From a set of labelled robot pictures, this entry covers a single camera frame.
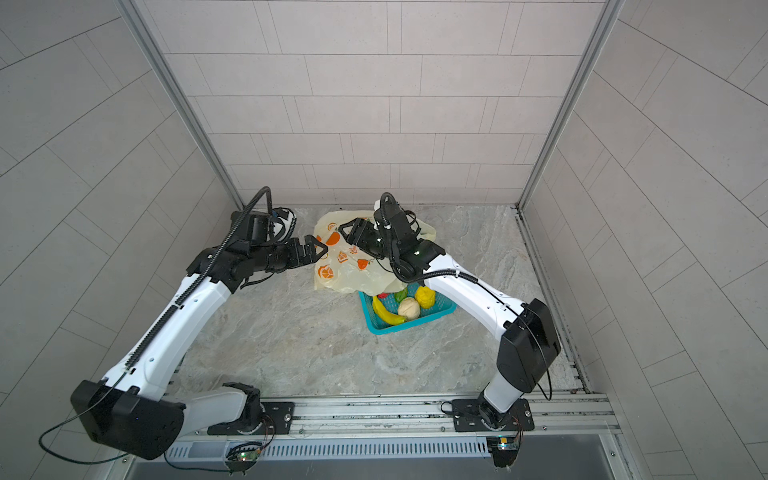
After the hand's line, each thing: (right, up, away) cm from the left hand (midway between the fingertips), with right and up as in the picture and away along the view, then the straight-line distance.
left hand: (323, 248), depth 73 cm
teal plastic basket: (+13, -23, +13) cm, 30 cm away
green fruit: (+20, -15, +16) cm, 29 cm away
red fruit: (+15, -13, +7) cm, 21 cm away
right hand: (+5, +3, +1) cm, 6 cm away
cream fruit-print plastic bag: (+5, -5, +4) cm, 8 cm away
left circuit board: (-15, -45, -9) cm, 48 cm away
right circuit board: (+43, -46, -6) cm, 63 cm away
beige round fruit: (+22, -18, +10) cm, 30 cm away
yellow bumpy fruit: (+27, -15, +14) cm, 34 cm away
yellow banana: (+14, -20, +13) cm, 28 cm away
